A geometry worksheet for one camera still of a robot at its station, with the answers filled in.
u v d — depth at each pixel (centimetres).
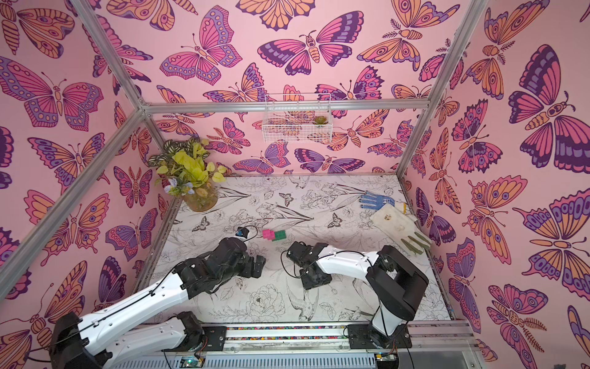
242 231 69
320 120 92
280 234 97
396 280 46
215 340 74
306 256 65
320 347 73
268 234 93
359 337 73
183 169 96
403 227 100
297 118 95
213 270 57
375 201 110
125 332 44
